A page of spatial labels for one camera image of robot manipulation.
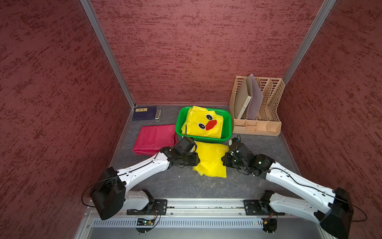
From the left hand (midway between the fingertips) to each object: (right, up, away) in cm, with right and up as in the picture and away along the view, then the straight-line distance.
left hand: (196, 163), depth 80 cm
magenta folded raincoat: (-29, +12, +15) cm, 35 cm away
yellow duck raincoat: (+4, +23, +23) cm, 32 cm away
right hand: (+13, +2, -2) cm, 14 cm away
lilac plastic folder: (+37, +36, +8) cm, 52 cm away
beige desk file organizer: (+49, +22, +21) cm, 58 cm away
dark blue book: (-41, +29, +34) cm, 60 cm away
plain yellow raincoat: (+8, 0, 0) cm, 8 cm away
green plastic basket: (+20, +15, +15) cm, 29 cm away
